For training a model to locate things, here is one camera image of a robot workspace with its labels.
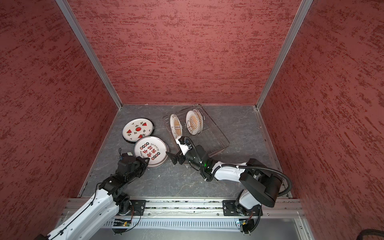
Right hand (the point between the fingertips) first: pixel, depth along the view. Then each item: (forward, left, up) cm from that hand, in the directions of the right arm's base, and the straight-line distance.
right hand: (171, 149), depth 78 cm
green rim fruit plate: (+4, +22, -6) cm, 23 cm away
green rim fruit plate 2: (+6, +12, -10) cm, 17 cm away
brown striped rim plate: (+25, +29, -13) cm, 40 cm away
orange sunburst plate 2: (+19, -17, +1) cm, 26 cm away
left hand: (-2, +13, -9) cm, 16 cm away
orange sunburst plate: (+24, -11, -8) cm, 28 cm away
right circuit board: (-33, -37, -18) cm, 53 cm away
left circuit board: (-30, +27, -19) cm, 44 cm away
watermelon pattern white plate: (+24, +28, -13) cm, 39 cm away
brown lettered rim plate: (+21, 0, -7) cm, 23 cm away
